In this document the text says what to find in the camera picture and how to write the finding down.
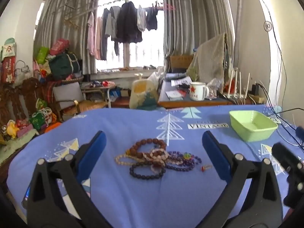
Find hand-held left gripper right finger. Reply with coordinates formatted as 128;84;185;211
197;131;283;228

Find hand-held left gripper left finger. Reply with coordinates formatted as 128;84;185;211
26;131;112;228

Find pale yellow bead bracelet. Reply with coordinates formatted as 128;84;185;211
115;150;143;166

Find purple bead bracelet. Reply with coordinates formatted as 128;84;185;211
165;150;202;172

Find green plastic basket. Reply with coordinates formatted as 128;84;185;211
229;110;278;142

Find brown wooden bead bracelet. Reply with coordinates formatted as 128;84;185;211
129;138;167;158

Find pink white bead bracelet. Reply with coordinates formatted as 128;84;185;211
142;148;170;165

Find wooden desk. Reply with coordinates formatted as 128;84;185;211
158;79;265;109

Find beige power strip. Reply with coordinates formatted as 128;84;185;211
248;93;265;104

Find black charger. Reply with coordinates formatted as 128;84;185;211
251;83;262;96

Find white router with antennas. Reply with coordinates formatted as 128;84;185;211
223;68;253;99

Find chair with grey cushion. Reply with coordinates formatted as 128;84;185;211
52;82;108;122

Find white enamel mug, red star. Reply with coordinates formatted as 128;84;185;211
189;82;210;101

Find clear plastic snack bag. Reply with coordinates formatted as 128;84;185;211
208;78;224;99

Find pale booklet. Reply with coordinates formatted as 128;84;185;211
165;90;185;101

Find blue printed blanket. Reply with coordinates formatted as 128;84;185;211
6;104;304;228

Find yellow white plastic bag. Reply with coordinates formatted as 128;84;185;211
129;73;160;111

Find white papers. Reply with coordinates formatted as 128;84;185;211
170;77;193;86

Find pale green cloth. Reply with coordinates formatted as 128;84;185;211
0;134;40;165

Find smartphone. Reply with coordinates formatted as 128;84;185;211
21;185;32;207

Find yellow toy duck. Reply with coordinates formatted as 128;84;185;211
7;121;20;139

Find carved wooden chair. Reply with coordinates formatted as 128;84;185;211
0;77;49;133

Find dark green duffel bag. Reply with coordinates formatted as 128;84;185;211
48;52;80;80

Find cardboard box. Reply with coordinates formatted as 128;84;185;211
169;55;194;73

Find beige cloth cover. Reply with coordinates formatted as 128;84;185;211
186;33;229;86

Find green packet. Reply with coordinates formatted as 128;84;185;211
36;47;50;65

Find pink packet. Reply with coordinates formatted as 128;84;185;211
49;38;71;56

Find red printed box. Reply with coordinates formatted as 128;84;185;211
1;56;17;84

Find grey curtain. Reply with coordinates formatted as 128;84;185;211
34;0;101;76
162;0;235;58

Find row of hanging clothes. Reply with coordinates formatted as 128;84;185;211
86;1;158;61

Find white green printed bag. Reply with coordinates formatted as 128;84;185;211
0;37;17;62

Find black looped cable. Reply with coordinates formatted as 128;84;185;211
267;107;304;119

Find green bag with rope handles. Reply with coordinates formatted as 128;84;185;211
29;108;58;131

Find black wall cable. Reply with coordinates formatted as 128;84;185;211
258;0;289;107

